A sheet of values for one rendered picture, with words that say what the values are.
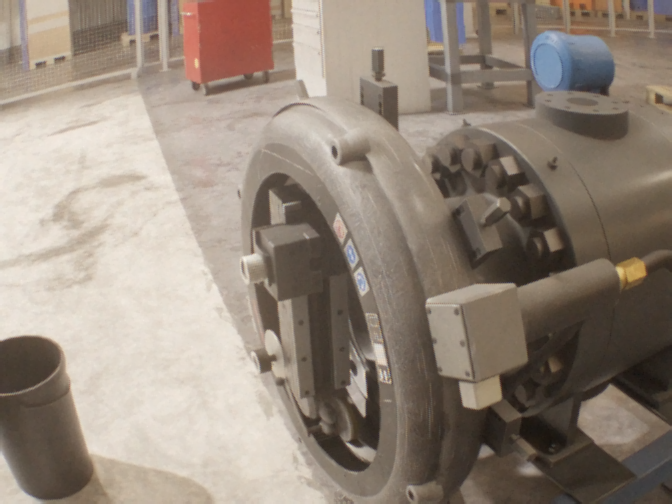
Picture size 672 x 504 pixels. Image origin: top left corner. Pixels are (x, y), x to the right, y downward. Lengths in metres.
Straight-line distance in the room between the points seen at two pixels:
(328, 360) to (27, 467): 0.91
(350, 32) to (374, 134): 3.97
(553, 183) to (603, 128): 0.22
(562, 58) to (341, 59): 3.46
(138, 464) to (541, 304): 1.33
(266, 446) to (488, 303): 1.22
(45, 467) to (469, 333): 1.28
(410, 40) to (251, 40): 1.84
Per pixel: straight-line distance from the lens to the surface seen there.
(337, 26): 5.04
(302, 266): 1.21
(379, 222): 1.04
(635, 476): 1.53
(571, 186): 1.32
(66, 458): 1.92
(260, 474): 1.96
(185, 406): 2.26
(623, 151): 1.46
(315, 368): 1.43
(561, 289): 1.02
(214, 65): 6.54
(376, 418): 1.50
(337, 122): 1.16
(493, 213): 0.99
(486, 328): 0.93
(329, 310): 1.37
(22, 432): 1.84
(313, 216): 1.26
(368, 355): 1.48
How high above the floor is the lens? 1.25
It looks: 22 degrees down
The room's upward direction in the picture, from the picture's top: 3 degrees counter-clockwise
